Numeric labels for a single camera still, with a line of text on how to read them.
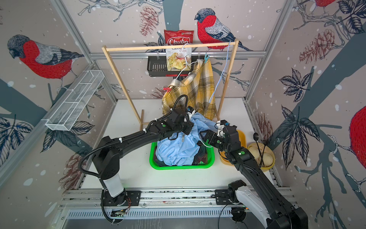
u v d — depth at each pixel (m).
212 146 0.70
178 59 0.86
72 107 0.75
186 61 0.86
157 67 0.95
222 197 0.73
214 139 0.67
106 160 0.45
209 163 0.78
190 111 0.73
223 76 1.14
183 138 0.78
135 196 0.74
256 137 0.88
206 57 0.78
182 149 0.77
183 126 0.71
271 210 0.43
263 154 0.83
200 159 0.83
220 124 0.72
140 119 1.04
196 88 0.86
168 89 0.69
